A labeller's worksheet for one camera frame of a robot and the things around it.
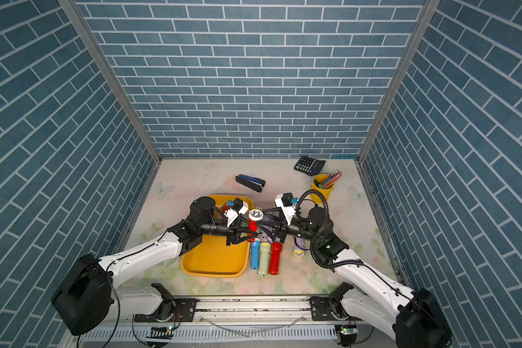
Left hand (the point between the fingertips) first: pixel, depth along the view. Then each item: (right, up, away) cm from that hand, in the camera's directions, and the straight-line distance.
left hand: (259, 234), depth 72 cm
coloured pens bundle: (+30, +18, +23) cm, 42 cm away
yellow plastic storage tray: (-18, -13, +13) cm, 26 cm away
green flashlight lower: (+2, -12, +11) cm, 17 cm away
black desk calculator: (+25, +25, +43) cm, 56 cm away
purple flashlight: (+2, +1, -6) cm, 7 cm away
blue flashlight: (-2, -9, +13) cm, 16 cm away
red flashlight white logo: (-1, +7, -3) cm, 7 cm away
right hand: (+2, +6, -4) cm, 7 cm away
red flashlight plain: (+6, -10, +13) cm, 17 cm away
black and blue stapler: (-7, +17, +37) cm, 41 cm away
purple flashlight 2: (+14, -10, +13) cm, 22 cm away
